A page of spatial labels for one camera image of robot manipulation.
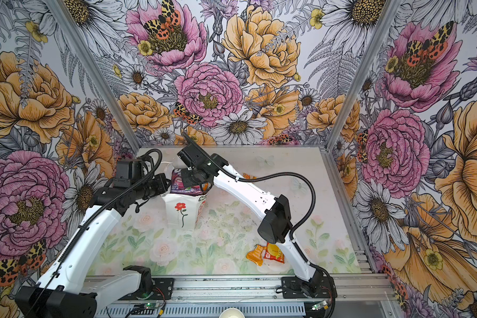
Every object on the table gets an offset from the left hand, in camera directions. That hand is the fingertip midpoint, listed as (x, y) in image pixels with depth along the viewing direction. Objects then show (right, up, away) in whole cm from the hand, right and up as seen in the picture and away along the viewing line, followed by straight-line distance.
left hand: (171, 188), depth 76 cm
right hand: (+6, +1, +3) cm, 7 cm away
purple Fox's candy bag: (+2, +1, +1) cm, 3 cm away
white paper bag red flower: (+5, -9, 0) cm, 10 cm away
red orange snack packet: (+38, -26, +5) cm, 46 cm away
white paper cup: (+24, -39, -11) cm, 47 cm away
